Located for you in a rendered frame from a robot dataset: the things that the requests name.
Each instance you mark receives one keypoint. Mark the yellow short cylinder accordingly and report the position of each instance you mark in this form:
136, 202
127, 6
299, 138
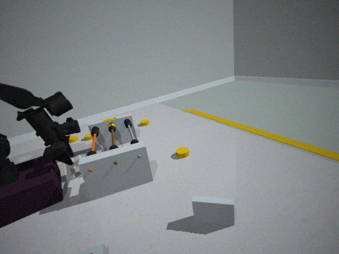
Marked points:
182, 152
144, 122
72, 139
88, 136

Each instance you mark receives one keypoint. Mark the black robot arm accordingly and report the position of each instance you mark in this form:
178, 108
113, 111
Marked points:
20, 98

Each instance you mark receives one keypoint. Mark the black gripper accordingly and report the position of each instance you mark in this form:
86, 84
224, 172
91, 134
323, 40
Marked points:
59, 148

